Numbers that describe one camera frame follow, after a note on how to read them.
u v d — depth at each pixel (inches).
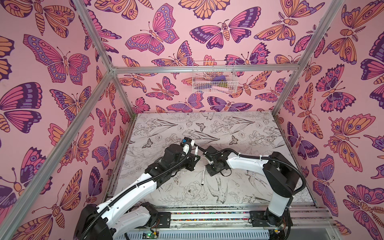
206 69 36.9
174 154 22.2
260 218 28.8
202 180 34.1
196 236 27.6
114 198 17.3
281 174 18.7
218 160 26.4
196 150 28.7
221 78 37.3
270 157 20.2
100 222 15.7
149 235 28.4
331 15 28.1
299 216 30.0
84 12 27.6
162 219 28.9
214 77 37.4
